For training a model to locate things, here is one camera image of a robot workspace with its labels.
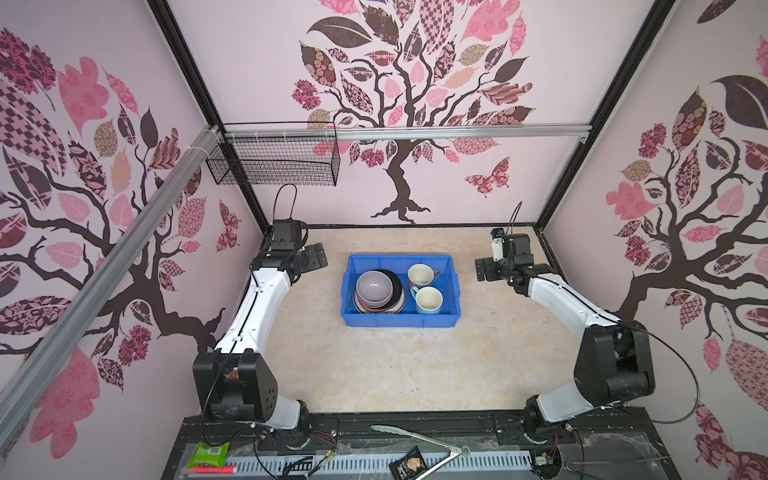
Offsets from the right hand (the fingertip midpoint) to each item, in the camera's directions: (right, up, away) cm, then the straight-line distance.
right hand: (495, 258), depth 91 cm
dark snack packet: (-28, -49, -23) cm, 61 cm away
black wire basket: (-61, +34, +4) cm, 71 cm away
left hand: (-56, -1, -7) cm, 57 cm away
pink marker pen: (-75, -50, -22) cm, 93 cm away
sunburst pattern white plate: (-41, -16, +1) cm, 44 cm away
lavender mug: (-22, -6, +9) cm, 24 cm away
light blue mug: (-21, -13, +1) cm, 25 cm away
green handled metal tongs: (-18, -46, -21) cm, 54 cm away
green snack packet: (-78, -46, -21) cm, 93 cm away
